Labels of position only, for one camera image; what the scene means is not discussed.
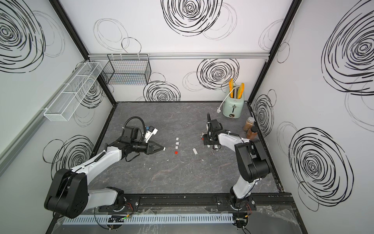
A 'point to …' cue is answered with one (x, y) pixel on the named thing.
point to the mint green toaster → (233, 107)
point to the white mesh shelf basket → (63, 107)
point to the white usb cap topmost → (164, 148)
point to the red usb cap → (176, 152)
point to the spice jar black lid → (252, 133)
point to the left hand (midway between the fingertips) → (161, 148)
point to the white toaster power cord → (218, 110)
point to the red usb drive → (202, 138)
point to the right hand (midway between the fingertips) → (208, 139)
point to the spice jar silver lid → (249, 123)
